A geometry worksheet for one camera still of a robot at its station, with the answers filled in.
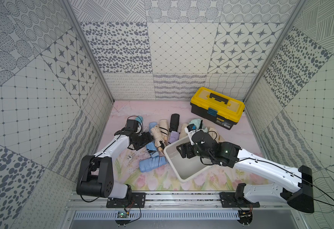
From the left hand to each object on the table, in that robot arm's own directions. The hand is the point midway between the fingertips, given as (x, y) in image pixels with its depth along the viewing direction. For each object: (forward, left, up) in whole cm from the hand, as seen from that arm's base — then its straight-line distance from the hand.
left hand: (149, 139), depth 89 cm
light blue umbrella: (-5, -2, -3) cm, 6 cm away
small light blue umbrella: (+14, 0, -4) cm, 14 cm away
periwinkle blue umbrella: (-13, -4, -5) cm, 14 cm away
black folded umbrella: (+18, -16, -6) cm, 25 cm away
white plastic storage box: (-16, -24, -5) cm, 29 cm away
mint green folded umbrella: (+15, -32, 0) cm, 35 cm away
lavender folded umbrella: (+5, -16, -5) cm, 17 cm away
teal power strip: (+20, +11, -6) cm, 24 cm away
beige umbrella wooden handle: (+3, -5, -1) cm, 6 cm away
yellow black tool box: (+20, -47, +8) cm, 52 cm away
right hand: (-11, -21, +12) cm, 27 cm away
